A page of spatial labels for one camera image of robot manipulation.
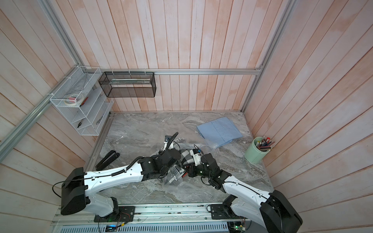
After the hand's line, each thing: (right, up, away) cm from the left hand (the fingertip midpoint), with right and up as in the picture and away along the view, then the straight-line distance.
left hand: (175, 151), depth 78 cm
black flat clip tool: (-44, -7, +14) cm, 47 cm away
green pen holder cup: (+46, -3, +5) cm, 46 cm away
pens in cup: (+52, +4, +3) cm, 52 cm away
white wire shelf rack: (-47, +19, +1) cm, 51 cm away
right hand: (+5, -9, +2) cm, 10 cm away
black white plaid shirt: (+1, -11, 0) cm, 11 cm away
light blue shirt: (+34, +11, +28) cm, 45 cm away
